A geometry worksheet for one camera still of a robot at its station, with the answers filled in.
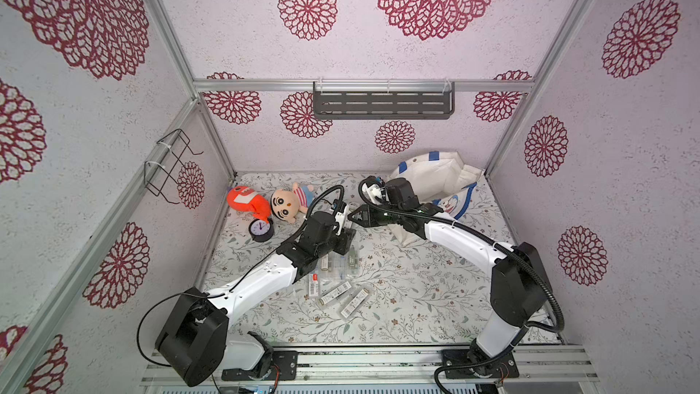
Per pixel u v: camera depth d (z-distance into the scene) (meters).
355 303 0.83
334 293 0.85
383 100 0.97
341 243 0.73
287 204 0.99
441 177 1.03
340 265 0.92
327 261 0.92
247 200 1.02
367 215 0.73
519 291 0.46
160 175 0.76
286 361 0.75
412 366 0.76
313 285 0.87
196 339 0.41
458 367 0.64
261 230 1.00
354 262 0.92
